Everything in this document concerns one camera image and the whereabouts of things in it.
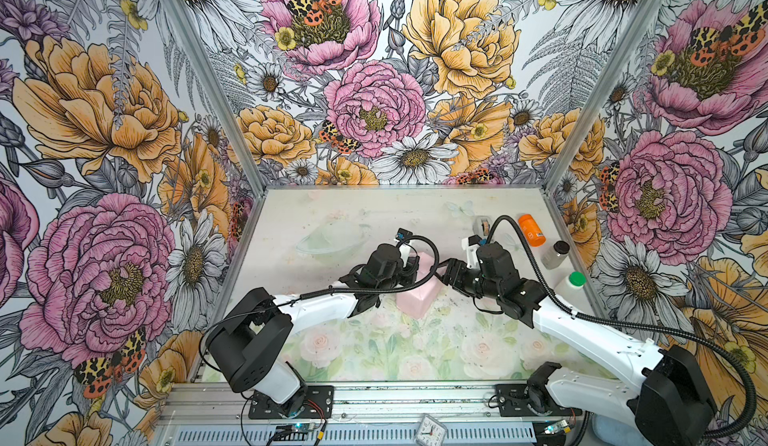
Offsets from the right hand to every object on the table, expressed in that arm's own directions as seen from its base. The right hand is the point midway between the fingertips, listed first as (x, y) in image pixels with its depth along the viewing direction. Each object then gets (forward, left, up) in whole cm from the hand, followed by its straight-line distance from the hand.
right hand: (436, 282), depth 79 cm
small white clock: (-31, +3, -13) cm, 33 cm away
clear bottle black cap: (+12, -39, -9) cm, 42 cm away
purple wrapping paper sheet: (-4, +5, -3) cm, 7 cm away
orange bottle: (+24, -36, -11) cm, 45 cm away
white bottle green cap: (+1, -39, -7) cm, 39 cm away
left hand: (+7, +5, -3) cm, 9 cm away
